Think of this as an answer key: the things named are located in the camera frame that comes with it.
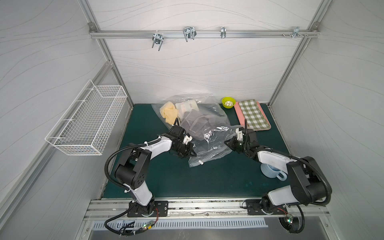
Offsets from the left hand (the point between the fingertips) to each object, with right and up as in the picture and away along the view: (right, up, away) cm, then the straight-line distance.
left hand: (197, 155), depth 86 cm
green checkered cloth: (+45, +20, +25) cm, 55 cm away
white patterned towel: (-11, +30, +28) cm, 42 cm away
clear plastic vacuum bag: (+9, +4, +2) cm, 10 cm away
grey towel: (+2, +18, +9) cm, 21 cm away
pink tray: (+35, +24, +29) cm, 51 cm away
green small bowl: (+26, +35, +33) cm, 55 cm away
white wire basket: (-52, +17, -18) cm, 58 cm away
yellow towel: (-21, +27, +26) cm, 43 cm away
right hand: (+17, +8, +5) cm, 20 cm away
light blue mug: (+41, -8, -5) cm, 42 cm away
